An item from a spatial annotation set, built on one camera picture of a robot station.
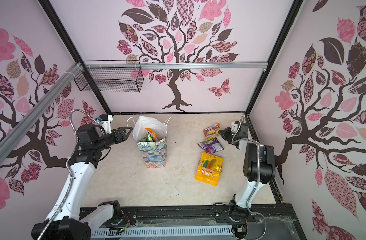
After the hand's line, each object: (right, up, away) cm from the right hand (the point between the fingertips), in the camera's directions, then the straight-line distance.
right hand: (219, 129), depth 97 cm
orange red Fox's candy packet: (-41, -3, -11) cm, 43 cm away
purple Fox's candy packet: (-5, -11, 0) cm, 13 cm away
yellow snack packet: (-8, -23, -12) cm, 27 cm away
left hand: (-50, -1, -23) cm, 55 cm away
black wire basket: (-72, +35, -2) cm, 80 cm away
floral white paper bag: (-39, -13, -19) cm, 45 cm away
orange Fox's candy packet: (-4, -2, +3) cm, 6 cm away
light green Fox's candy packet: (-45, -6, -9) cm, 47 cm away
